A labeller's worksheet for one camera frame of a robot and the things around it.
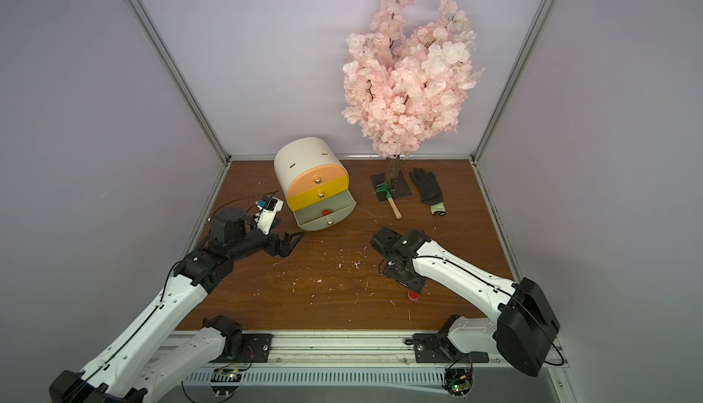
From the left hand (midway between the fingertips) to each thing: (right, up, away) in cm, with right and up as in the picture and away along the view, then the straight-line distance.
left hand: (293, 225), depth 74 cm
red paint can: (+35, -22, +5) cm, 41 cm away
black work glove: (+47, +8, +34) cm, 59 cm away
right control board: (+44, -40, -5) cm, 60 cm away
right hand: (+30, -15, +4) cm, 33 cm away
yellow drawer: (+4, +8, +17) cm, 20 cm away
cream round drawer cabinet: (-4, +22, +17) cm, 28 cm away
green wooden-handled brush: (+28, +10, +32) cm, 44 cm away
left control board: (-18, -42, -3) cm, 45 cm away
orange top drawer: (+4, +14, +11) cm, 18 cm away
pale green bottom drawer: (+7, 0, +18) cm, 19 cm away
